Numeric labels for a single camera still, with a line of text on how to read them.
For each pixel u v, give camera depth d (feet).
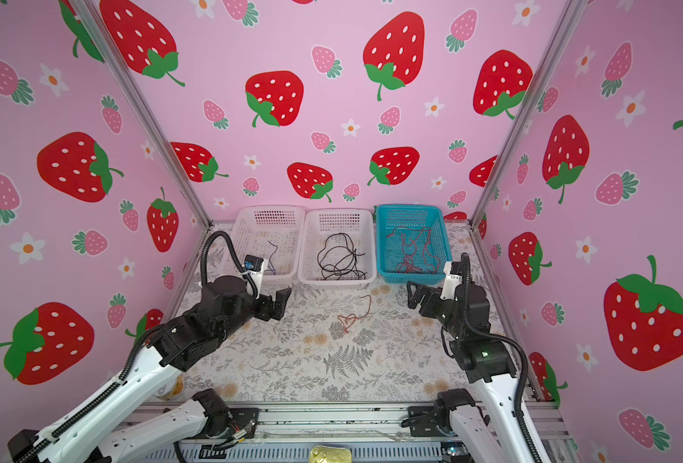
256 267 1.94
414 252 3.64
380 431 2.40
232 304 1.68
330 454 2.17
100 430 1.36
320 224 3.76
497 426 1.45
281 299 2.10
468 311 1.66
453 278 2.08
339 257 3.61
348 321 3.05
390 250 3.70
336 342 2.90
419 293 2.10
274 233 3.87
